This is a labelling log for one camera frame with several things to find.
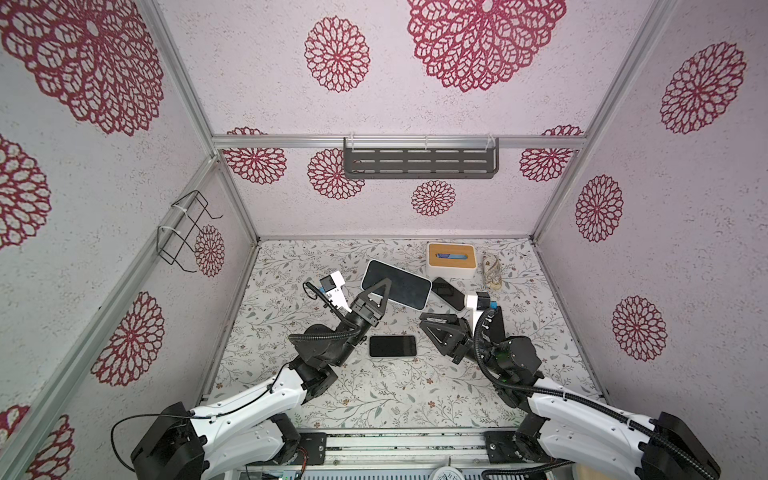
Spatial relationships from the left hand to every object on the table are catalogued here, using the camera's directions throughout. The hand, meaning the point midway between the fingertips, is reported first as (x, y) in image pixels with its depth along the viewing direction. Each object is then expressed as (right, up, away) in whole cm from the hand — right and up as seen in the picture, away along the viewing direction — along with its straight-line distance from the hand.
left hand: (393, 284), depth 63 cm
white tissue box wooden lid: (+23, +6, +46) cm, 52 cm away
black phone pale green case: (+3, -1, 0) cm, 3 cm away
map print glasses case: (+37, +2, +43) cm, 57 cm away
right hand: (+6, -8, -3) cm, 10 cm away
